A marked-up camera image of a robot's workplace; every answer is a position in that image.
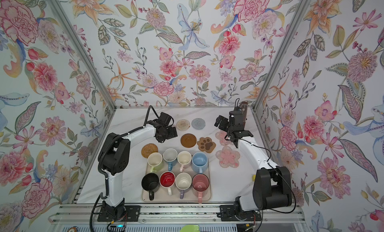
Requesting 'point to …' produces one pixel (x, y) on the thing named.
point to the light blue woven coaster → (198, 123)
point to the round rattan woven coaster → (148, 148)
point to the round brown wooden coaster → (188, 140)
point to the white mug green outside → (154, 160)
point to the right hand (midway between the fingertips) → (223, 120)
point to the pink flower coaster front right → (228, 157)
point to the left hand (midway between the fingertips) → (174, 135)
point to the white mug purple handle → (183, 181)
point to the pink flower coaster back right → (220, 135)
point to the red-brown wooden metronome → (243, 105)
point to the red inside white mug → (167, 180)
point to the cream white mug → (183, 157)
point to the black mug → (150, 182)
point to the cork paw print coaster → (206, 144)
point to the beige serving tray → (190, 195)
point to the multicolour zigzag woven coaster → (182, 125)
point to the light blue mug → (200, 162)
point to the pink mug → (200, 183)
